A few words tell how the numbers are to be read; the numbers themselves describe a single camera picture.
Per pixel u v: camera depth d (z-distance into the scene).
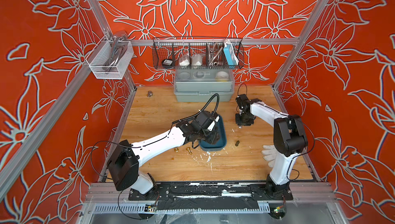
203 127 0.61
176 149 0.86
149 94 1.14
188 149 0.86
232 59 0.89
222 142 0.88
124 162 0.41
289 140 0.51
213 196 0.73
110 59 0.82
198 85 1.03
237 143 0.87
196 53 0.98
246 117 0.78
